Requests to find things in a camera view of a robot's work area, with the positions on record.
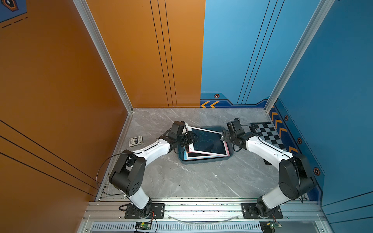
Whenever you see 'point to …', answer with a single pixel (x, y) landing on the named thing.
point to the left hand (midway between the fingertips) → (198, 136)
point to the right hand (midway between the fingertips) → (228, 135)
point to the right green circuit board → (269, 226)
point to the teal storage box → (180, 150)
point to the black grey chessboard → (267, 132)
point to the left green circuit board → (145, 225)
